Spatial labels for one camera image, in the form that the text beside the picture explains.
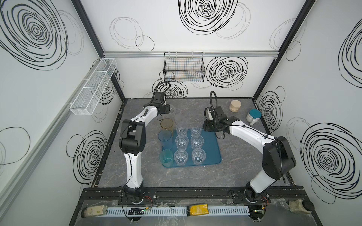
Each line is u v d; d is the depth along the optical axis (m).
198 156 0.87
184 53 0.88
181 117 1.02
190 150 0.82
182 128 0.97
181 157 0.87
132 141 0.55
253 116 1.00
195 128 0.99
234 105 1.08
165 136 0.90
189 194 0.75
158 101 0.80
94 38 0.83
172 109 1.08
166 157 0.86
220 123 0.67
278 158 0.44
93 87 0.72
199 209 0.67
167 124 0.89
